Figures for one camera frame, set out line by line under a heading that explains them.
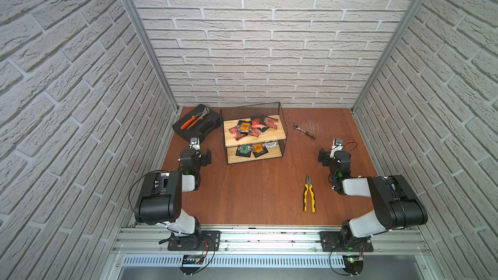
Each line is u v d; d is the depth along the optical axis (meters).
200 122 1.04
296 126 1.10
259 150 0.98
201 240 0.72
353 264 0.71
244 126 0.89
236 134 0.87
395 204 0.45
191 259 0.73
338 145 0.79
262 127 0.88
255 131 0.86
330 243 0.73
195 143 0.81
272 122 0.90
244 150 0.97
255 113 0.94
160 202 0.45
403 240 0.76
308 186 0.87
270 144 1.00
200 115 1.07
